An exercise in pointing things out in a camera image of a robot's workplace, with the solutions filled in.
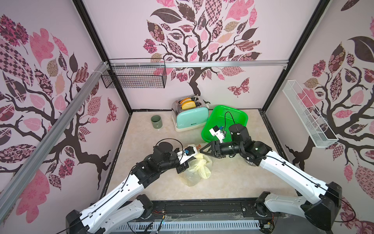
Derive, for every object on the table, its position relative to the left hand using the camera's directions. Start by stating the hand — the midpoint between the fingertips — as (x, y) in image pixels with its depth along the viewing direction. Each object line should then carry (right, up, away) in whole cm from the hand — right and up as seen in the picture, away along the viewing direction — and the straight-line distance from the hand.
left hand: (192, 159), depth 69 cm
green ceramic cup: (-26, +19, +36) cm, 48 cm away
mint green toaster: (+2, +20, +28) cm, 35 cm away
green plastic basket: (+26, +23, +43) cm, 55 cm away
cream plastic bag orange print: (+4, -2, -5) cm, 7 cm away
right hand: (+5, +3, -3) cm, 7 cm away
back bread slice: (-4, +34, +31) cm, 46 cm away
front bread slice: (-2, +31, +28) cm, 42 cm away
